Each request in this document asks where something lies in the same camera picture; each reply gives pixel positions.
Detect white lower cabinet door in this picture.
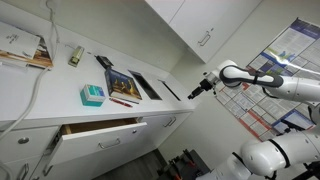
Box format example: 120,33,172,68
138,111,193,151

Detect wooden drawer with white front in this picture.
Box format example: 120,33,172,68
43,117,148,168

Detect grey cable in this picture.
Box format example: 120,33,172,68
0,0,62,143

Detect white drawer with round lock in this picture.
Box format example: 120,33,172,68
0,124,63,164

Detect narrow white upper cabinet door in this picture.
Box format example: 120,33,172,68
144,0,186,24

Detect white drawer with metal handle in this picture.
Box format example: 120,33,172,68
0,153,51,180

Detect wall poster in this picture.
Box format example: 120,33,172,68
214,17,320,143

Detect black and red clamps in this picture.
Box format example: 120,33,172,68
156,148,211,180

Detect white upper cabinet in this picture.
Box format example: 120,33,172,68
168,0,264,64

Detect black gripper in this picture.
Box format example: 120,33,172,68
187,78,214,100

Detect black tripod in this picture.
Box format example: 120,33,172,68
291,161,320,180

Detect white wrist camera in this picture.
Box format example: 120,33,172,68
203,71,218,84

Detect red pen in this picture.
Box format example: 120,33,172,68
109,97,134,108

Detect dark blue hardcover book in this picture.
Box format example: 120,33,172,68
104,68,143,104

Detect small black device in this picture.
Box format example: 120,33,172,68
94,54,115,70

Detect stack of books and papers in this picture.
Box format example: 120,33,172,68
0,20,54,70

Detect teal and white box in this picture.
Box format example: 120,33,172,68
79,84,107,108

